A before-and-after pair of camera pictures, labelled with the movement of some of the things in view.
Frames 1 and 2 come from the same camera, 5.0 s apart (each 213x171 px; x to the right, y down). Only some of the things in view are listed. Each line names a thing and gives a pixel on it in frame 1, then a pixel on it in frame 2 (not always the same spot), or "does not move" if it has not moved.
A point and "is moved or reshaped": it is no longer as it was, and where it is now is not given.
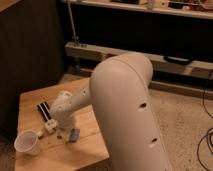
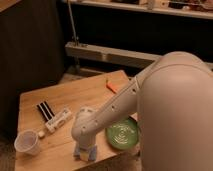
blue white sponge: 74,134 is moved or reshaped
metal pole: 76,39 does not move
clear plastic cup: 27,142 does not move
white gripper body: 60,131 → 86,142
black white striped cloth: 44,109 does not move
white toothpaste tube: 50,125 does not move
